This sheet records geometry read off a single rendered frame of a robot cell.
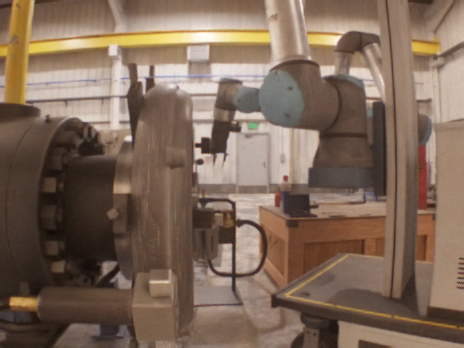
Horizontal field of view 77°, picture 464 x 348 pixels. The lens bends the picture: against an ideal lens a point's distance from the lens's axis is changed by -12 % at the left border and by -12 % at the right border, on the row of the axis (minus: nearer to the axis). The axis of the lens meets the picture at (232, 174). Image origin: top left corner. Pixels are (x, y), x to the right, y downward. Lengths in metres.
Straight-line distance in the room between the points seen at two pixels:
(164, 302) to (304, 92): 0.59
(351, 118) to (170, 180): 0.55
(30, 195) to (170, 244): 0.37
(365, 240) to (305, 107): 1.23
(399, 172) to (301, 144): 11.03
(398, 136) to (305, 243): 0.95
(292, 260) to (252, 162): 9.98
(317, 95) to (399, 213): 0.44
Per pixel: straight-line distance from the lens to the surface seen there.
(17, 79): 4.72
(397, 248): 1.09
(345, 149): 0.96
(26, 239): 0.89
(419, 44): 14.06
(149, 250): 0.70
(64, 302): 0.72
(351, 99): 0.99
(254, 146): 11.72
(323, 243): 1.87
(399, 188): 1.07
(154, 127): 0.75
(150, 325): 0.68
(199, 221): 1.14
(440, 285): 0.99
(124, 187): 0.86
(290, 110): 0.84
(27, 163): 0.90
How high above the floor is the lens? 0.71
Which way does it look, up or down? level
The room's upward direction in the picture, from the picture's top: straight up
